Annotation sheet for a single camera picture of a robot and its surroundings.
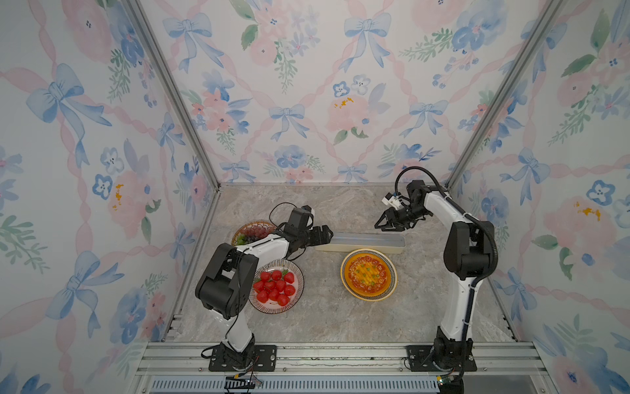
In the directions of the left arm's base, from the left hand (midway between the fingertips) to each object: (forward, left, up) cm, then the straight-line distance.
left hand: (326, 234), depth 93 cm
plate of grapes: (+4, +30, -4) cm, 31 cm away
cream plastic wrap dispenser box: (+3, -8, -10) cm, 13 cm away
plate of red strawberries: (-19, +17, -5) cm, 26 cm away
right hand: (+3, -22, +1) cm, 22 cm away
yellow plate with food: (-14, -15, -6) cm, 22 cm away
